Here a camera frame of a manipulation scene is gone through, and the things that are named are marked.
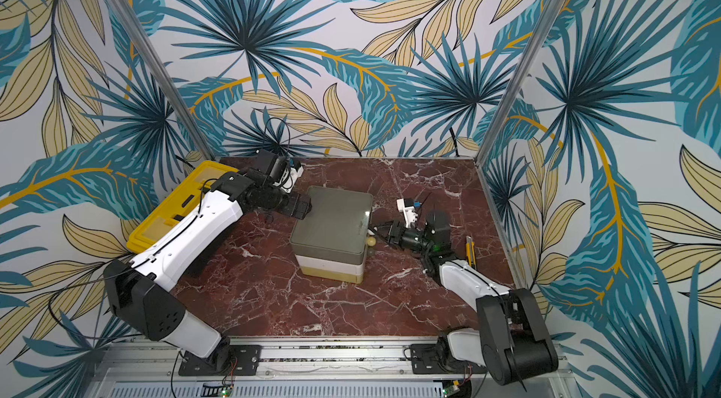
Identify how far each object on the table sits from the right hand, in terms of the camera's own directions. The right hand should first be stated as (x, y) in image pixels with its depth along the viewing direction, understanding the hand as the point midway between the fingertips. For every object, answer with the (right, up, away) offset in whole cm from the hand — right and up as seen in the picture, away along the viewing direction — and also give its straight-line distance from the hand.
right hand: (372, 229), depth 79 cm
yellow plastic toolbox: (-57, +7, +4) cm, 58 cm away
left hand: (-22, +6, 0) cm, 23 cm away
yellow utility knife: (+33, -10, +13) cm, 37 cm away
